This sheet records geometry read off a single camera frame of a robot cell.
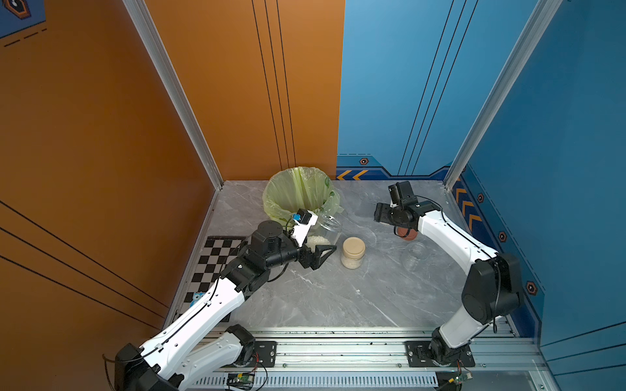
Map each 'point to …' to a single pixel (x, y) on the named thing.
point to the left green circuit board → (244, 380)
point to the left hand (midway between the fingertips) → (326, 236)
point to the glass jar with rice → (416, 257)
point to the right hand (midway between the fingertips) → (384, 214)
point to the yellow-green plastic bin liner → (299, 187)
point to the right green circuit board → (459, 379)
